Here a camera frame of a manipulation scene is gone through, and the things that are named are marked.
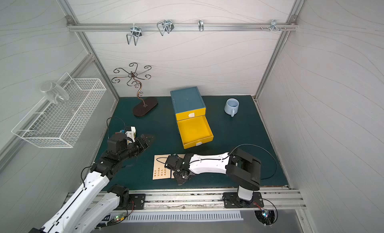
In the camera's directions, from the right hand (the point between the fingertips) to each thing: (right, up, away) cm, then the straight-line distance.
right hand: (181, 177), depth 81 cm
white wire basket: (-54, +31, -14) cm, 63 cm away
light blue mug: (+35, +40, +26) cm, 59 cm away
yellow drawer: (+6, +35, +4) cm, 36 cm away
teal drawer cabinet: (+3, +44, +9) cm, 45 cm away
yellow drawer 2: (+8, +24, +10) cm, 27 cm away
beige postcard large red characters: (+1, +13, -4) cm, 14 cm away
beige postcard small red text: (-12, +2, +3) cm, 13 cm away
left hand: (-14, +22, -5) cm, 27 cm away
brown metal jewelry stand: (-27, +42, +34) cm, 60 cm away
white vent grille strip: (-4, -14, -11) cm, 18 cm away
